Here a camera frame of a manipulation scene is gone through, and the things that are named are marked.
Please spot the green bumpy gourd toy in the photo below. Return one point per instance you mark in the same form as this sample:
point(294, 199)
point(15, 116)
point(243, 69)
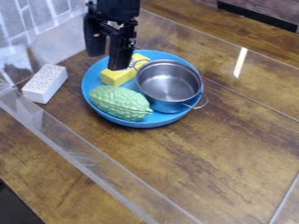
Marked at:
point(121, 102)

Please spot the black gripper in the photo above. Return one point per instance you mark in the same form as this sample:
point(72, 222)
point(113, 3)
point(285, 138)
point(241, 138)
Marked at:
point(111, 17)

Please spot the white speckled block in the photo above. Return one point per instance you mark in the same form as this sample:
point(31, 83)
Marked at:
point(44, 84)

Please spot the clear acrylic enclosure wall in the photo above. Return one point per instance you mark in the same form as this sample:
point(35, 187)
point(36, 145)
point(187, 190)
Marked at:
point(222, 167)

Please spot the small steel pot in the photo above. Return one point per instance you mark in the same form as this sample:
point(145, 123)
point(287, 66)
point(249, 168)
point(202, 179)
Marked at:
point(171, 85)

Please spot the dark baseboard strip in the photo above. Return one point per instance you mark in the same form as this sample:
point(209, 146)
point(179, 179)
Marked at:
point(279, 23)

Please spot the yellow butter block toy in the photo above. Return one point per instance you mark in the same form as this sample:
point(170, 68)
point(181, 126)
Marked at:
point(119, 77)

